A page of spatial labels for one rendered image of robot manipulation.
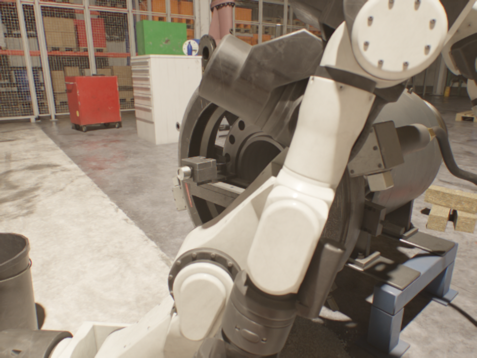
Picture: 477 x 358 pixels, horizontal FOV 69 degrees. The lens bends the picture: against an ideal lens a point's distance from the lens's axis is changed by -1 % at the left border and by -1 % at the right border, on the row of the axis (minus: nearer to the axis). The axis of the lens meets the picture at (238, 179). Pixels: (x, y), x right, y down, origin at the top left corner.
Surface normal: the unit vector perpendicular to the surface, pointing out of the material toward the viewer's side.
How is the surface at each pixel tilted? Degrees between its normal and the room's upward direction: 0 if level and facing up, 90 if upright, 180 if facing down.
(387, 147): 68
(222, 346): 84
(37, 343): 14
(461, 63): 102
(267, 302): 44
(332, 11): 113
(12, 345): 21
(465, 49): 81
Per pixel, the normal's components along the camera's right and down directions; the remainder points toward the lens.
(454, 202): -0.73, 0.20
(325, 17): -0.48, 0.60
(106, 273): 0.00, -0.96
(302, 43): -0.08, 0.29
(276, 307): 0.27, -0.44
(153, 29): 0.57, 0.24
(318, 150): -0.28, 0.18
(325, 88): -0.62, 0.03
